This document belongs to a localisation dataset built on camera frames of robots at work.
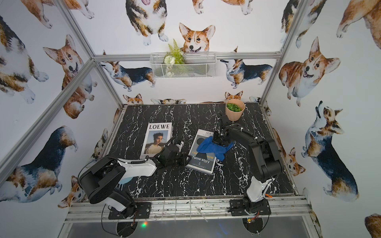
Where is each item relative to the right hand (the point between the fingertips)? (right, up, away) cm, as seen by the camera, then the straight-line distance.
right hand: (213, 140), depth 93 cm
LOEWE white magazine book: (-36, +2, +5) cm, 37 cm away
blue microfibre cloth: (-3, -3, -2) cm, 5 cm away
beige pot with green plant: (+16, +20, +10) cm, 27 cm away
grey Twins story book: (-8, -11, -7) cm, 15 cm away
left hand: (-13, -9, -5) cm, 17 cm away
